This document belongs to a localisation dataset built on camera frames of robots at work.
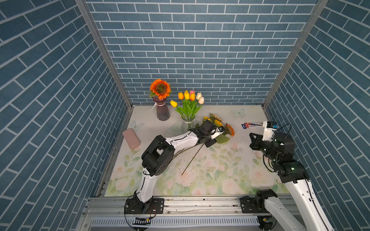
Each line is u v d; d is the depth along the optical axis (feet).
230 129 3.24
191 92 2.84
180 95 2.77
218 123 3.34
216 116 3.45
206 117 3.77
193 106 2.86
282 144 1.64
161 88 2.43
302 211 1.43
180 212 2.37
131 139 3.24
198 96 2.80
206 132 2.39
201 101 2.77
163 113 3.89
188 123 3.13
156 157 1.68
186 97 2.79
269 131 2.03
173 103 2.71
